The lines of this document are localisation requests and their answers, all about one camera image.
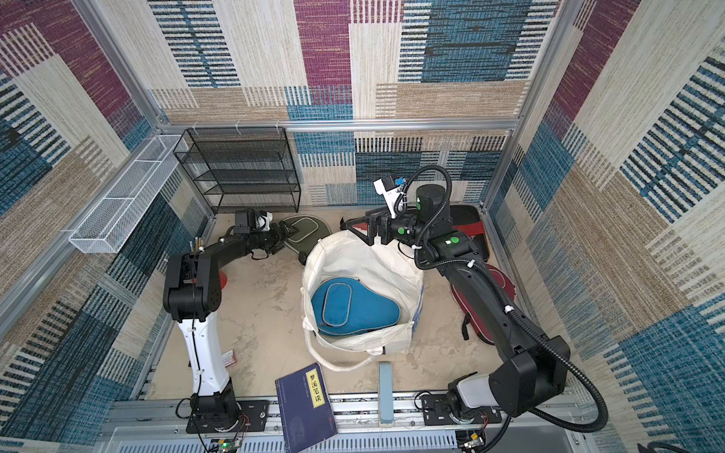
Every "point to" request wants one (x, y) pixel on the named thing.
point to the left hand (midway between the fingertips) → (295, 234)
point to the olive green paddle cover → (310, 228)
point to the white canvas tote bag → (391, 268)
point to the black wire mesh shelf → (243, 169)
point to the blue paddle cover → (346, 306)
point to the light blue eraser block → (385, 370)
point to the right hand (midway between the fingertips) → (362, 224)
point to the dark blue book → (305, 411)
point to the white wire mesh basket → (106, 227)
